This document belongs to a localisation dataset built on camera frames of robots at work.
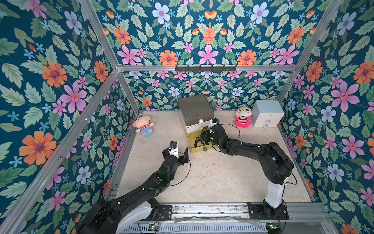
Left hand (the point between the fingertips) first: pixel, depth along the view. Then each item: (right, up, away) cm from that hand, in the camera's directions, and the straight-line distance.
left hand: (181, 147), depth 82 cm
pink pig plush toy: (-31, +14, +22) cm, 40 cm away
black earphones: (+10, +2, +19) cm, 22 cm away
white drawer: (+8, +11, +12) cm, 18 cm away
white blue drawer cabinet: (+58, +21, +18) cm, 64 cm away
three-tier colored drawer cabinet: (+11, +11, +14) cm, 21 cm away
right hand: (+12, +8, +10) cm, 18 cm away
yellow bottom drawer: (+5, +4, +19) cm, 20 cm away
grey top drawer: (+8, +26, +33) cm, 43 cm away
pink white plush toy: (+44, +19, +26) cm, 54 cm away
